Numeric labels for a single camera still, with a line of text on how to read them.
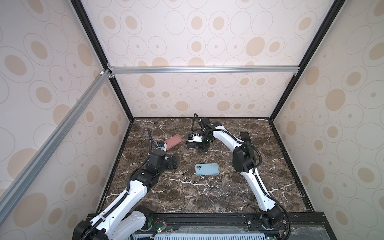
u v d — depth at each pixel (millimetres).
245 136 1087
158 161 593
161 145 710
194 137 924
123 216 468
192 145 946
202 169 928
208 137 883
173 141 1070
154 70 1637
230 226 729
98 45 797
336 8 684
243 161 661
